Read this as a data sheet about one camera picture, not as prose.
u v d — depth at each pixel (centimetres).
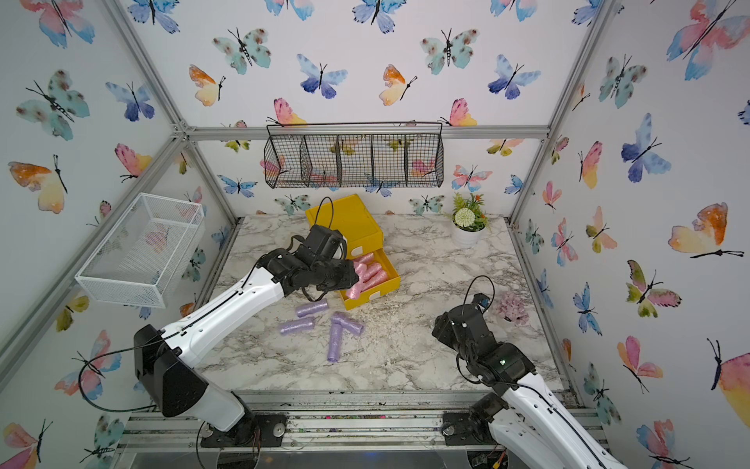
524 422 48
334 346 87
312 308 93
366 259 94
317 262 62
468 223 99
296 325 89
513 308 84
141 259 109
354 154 99
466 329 55
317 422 76
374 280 91
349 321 91
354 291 77
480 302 68
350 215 93
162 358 41
